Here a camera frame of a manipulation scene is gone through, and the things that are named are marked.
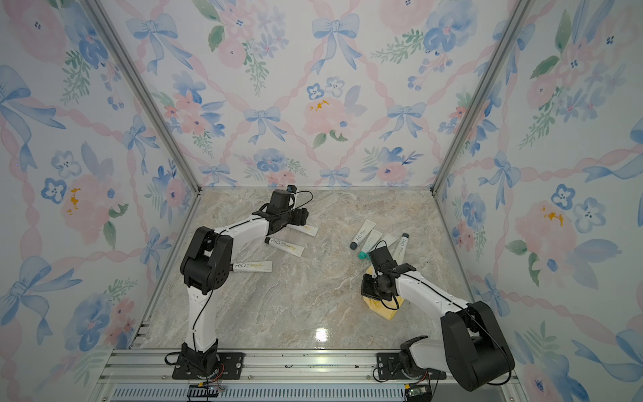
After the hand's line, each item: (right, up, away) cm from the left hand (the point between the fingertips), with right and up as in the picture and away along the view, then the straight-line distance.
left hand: (302, 209), depth 102 cm
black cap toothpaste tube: (-7, -15, -4) cm, 16 cm away
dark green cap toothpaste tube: (+25, -10, +1) cm, 27 cm away
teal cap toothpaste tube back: (+27, -14, -4) cm, 31 cm away
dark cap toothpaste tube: (+39, -16, -5) cm, 42 cm away
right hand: (+24, -29, -14) cm, 40 cm away
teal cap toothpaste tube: (+34, -13, +1) cm, 37 cm away
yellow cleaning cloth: (+27, -29, -29) cm, 49 cm away
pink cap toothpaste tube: (+2, -8, +1) cm, 9 cm away
